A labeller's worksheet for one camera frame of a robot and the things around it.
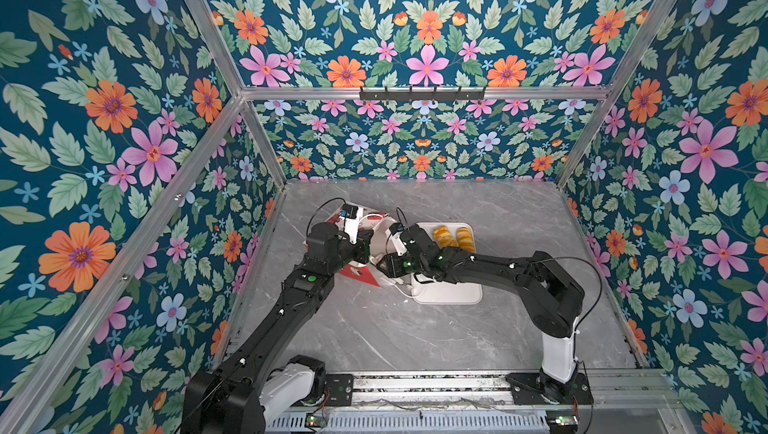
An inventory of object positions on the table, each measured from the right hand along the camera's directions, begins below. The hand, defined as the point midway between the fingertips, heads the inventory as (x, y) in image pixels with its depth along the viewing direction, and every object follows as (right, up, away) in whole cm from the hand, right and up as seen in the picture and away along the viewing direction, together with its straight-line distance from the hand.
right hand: (381, 261), depth 87 cm
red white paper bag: (-1, +12, -1) cm, 12 cm away
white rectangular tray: (+14, -9, +2) cm, 17 cm away
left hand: (-1, +12, -10) cm, 16 cm away
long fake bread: (+28, +5, +14) cm, 31 cm away
